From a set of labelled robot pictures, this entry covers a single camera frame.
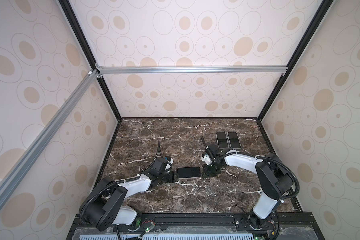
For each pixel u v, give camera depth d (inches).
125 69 35.3
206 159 33.8
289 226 28.8
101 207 16.6
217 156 27.3
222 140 42.1
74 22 28.3
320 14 27.5
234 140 41.7
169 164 28.7
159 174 27.6
